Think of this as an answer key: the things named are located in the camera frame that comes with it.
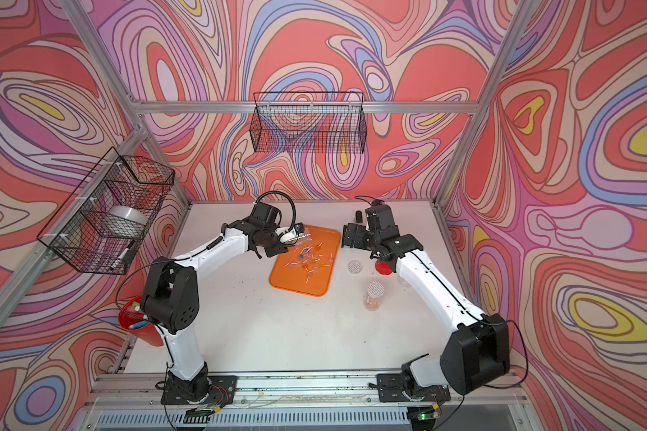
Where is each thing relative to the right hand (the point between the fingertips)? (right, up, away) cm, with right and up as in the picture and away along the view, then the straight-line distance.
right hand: (360, 241), depth 83 cm
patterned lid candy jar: (+4, -15, -3) cm, 16 cm away
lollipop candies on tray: (-17, -7, +18) cm, 26 cm away
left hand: (-26, 0, +12) cm, 28 cm away
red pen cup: (-67, -22, -6) cm, 71 cm away
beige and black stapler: (+3, +9, +25) cm, 27 cm away
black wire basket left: (-74, +5, -9) cm, 75 cm away
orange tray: (-23, -14, +13) cm, 30 cm away
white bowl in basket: (-64, +6, -13) cm, 66 cm away
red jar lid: (+10, -10, +13) cm, 19 cm away
